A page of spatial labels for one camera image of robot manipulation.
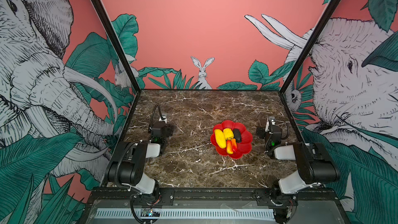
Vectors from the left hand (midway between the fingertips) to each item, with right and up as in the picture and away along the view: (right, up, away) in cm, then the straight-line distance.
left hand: (161, 121), depth 94 cm
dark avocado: (+47, -8, -2) cm, 48 cm away
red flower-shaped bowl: (+50, -16, -4) cm, 53 cm away
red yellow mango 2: (+44, -14, -6) cm, 47 cm away
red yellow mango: (+41, -14, -7) cm, 44 cm away
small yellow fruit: (+42, -7, -3) cm, 42 cm away
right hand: (+66, -1, +1) cm, 66 cm away
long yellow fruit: (+37, -10, -4) cm, 38 cm away
